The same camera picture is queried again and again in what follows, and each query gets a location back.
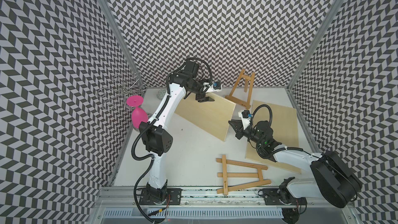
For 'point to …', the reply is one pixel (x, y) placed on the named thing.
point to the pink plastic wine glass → (139, 115)
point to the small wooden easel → (238, 100)
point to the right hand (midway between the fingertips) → (229, 122)
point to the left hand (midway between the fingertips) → (211, 92)
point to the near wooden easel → (238, 175)
